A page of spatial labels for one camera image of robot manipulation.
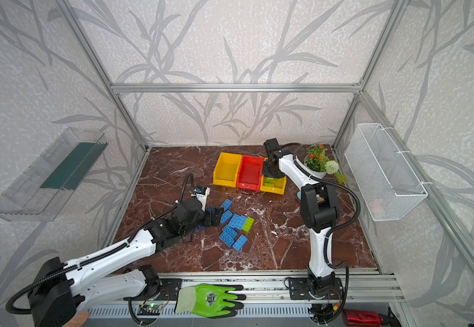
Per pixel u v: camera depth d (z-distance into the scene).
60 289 0.39
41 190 0.65
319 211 0.54
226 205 0.94
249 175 1.07
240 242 0.83
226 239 0.85
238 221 0.89
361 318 0.66
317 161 0.95
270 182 1.01
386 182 0.62
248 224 0.89
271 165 0.72
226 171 1.08
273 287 0.76
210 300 0.70
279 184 1.03
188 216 0.59
